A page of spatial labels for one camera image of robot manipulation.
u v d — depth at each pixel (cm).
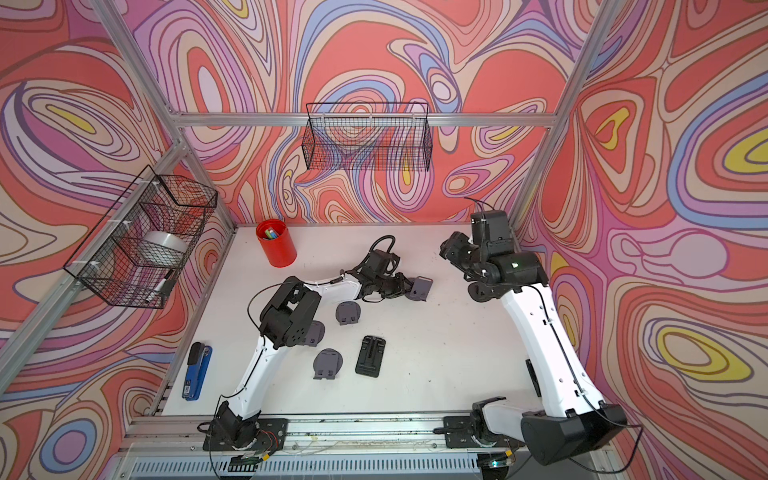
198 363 84
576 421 36
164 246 69
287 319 61
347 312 93
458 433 73
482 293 96
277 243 102
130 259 72
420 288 93
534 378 82
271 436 72
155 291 71
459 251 62
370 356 84
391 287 91
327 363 84
